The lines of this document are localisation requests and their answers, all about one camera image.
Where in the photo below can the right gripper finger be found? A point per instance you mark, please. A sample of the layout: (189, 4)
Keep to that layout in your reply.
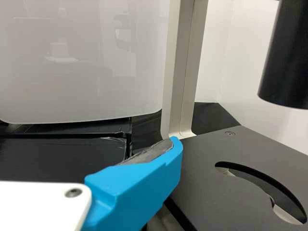
(134, 187)

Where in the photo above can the cream microscope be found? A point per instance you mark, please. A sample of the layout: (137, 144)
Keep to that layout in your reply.
(216, 192)

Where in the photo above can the white box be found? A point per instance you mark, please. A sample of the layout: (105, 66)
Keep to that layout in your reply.
(84, 60)

